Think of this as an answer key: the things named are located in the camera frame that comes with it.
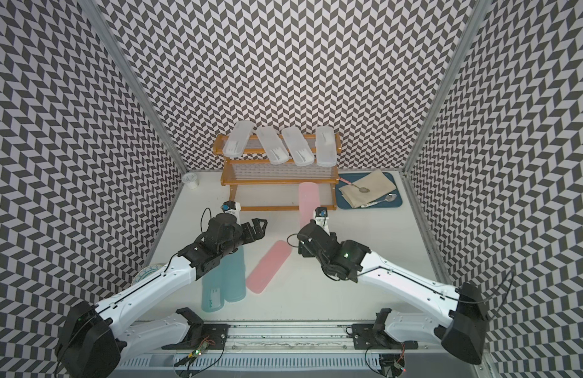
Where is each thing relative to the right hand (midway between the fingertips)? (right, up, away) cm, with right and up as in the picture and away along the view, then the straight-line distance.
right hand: (312, 241), depth 76 cm
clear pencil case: (-28, +39, +16) cm, 50 cm away
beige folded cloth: (+32, +21, +36) cm, 53 cm away
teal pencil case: (-34, -18, +5) cm, 39 cm away
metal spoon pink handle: (+25, +17, +34) cm, 46 cm away
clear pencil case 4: (+6, +33, +11) cm, 35 cm away
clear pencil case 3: (-4, +33, +11) cm, 35 cm away
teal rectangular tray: (+20, +23, +38) cm, 49 cm away
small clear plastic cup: (-56, +21, +34) cm, 69 cm away
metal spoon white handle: (+36, +13, +28) cm, 48 cm away
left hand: (-19, +4, +5) cm, 20 cm away
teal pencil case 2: (-27, -17, +7) cm, 33 cm away
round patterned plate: (-57, -11, +6) cm, 58 cm away
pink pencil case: (-18, -15, +11) cm, 25 cm away
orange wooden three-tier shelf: (-24, +19, +44) cm, 53 cm away
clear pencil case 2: (-14, +34, +13) cm, 39 cm away
